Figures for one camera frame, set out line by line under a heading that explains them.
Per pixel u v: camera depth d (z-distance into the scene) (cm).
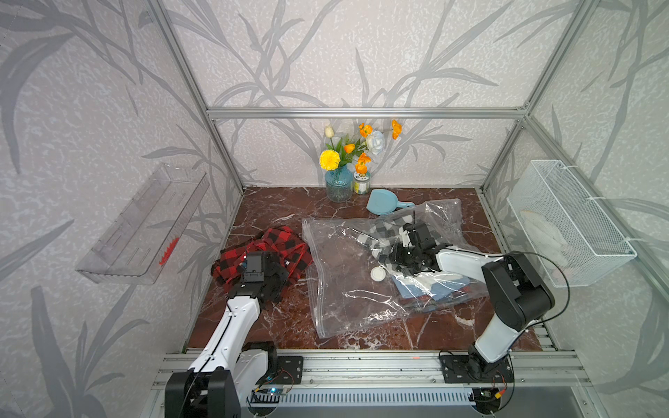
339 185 112
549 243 76
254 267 64
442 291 84
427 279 85
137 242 67
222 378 42
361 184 116
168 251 63
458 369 73
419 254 74
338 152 93
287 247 93
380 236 97
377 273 91
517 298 47
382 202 117
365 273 91
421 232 76
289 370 73
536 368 76
